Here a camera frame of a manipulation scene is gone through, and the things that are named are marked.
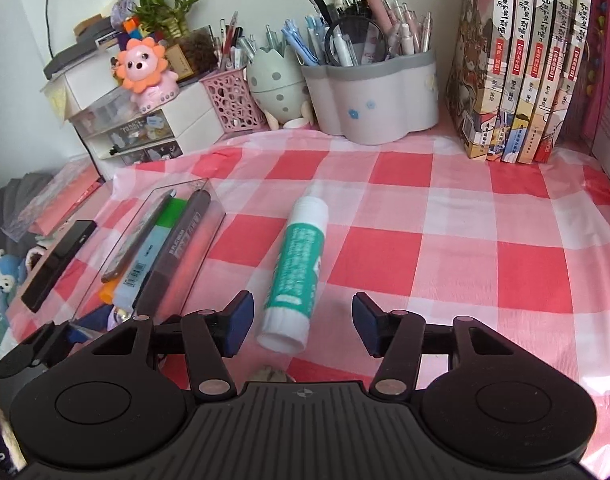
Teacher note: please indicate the black smartphone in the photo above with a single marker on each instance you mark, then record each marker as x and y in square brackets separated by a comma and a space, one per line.
[62, 254]

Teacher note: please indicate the black pencil lead case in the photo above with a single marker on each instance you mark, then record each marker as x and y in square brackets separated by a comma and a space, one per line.
[136, 237]

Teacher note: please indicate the red white checkered cloth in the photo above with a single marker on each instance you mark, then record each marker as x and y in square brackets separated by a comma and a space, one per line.
[415, 224]

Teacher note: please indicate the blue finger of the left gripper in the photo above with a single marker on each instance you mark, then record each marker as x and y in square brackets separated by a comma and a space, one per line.
[51, 344]

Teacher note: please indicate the green cap highlighter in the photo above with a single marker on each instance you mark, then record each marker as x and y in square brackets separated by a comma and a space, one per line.
[128, 289]

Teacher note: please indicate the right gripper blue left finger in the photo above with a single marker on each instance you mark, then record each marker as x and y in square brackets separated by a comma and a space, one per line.
[211, 336]

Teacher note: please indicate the pink lion toy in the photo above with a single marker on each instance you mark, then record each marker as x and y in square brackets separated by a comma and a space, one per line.
[145, 72]

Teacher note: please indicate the black permanent marker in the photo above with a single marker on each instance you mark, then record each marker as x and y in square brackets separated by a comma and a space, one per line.
[168, 260]

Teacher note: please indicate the green white glue stick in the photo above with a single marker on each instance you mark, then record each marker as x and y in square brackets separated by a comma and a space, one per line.
[292, 295]

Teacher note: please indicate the grey white flower pen holder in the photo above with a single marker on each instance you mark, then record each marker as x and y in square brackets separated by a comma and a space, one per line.
[377, 103]

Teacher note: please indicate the blue spine comic book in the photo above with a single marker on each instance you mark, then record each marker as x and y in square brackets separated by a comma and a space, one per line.
[519, 45]

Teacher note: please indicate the pink abacus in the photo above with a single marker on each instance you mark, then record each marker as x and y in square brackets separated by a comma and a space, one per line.
[593, 69]

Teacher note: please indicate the green eggshell pen holder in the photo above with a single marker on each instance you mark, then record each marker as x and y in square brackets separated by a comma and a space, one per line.
[278, 87]

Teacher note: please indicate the clear plastic organizer box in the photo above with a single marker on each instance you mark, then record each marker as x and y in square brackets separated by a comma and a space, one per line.
[179, 290]

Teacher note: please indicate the colourful rubik cube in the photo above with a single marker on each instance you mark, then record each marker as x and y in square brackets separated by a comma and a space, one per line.
[129, 29]

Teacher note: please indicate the white eraser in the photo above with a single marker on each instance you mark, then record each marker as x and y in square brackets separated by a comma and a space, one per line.
[268, 373]

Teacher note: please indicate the pink perforated pen cup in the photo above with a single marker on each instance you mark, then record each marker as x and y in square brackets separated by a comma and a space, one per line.
[231, 99]

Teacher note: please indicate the black box on top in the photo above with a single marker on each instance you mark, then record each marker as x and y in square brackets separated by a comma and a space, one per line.
[94, 38]

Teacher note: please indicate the yellow spine comic book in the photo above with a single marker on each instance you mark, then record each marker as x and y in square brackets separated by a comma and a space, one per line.
[542, 23]

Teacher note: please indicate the white mini drawer unit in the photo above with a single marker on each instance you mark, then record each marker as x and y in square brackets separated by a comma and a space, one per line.
[117, 134]

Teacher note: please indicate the green bamboo plant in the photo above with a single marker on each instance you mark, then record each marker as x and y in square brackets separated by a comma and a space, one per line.
[169, 17]

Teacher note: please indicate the black magnifying glass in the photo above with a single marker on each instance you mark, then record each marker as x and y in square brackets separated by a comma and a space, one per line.
[355, 41]

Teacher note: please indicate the pink striped comic book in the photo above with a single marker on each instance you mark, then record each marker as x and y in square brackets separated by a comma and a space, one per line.
[548, 89]

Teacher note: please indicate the orange cap highlighter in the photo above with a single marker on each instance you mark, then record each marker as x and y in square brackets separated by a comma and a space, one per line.
[106, 293]

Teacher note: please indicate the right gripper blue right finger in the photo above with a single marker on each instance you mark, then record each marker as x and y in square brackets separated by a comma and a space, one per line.
[396, 339]

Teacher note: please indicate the white spine comic book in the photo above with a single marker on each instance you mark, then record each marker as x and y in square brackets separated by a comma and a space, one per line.
[576, 47]

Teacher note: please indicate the white box with yellow note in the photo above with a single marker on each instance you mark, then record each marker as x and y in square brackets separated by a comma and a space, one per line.
[79, 87]

